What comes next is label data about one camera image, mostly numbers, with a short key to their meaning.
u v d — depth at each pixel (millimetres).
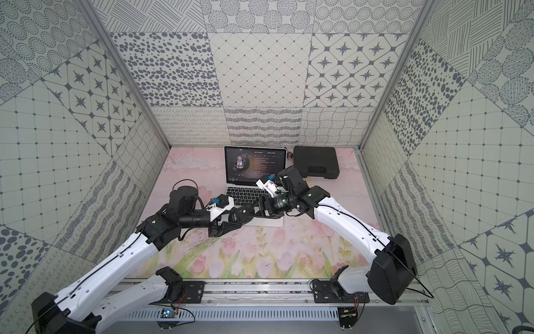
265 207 625
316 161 1097
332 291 652
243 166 989
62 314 378
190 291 747
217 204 585
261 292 761
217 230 615
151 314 701
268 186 689
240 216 678
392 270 398
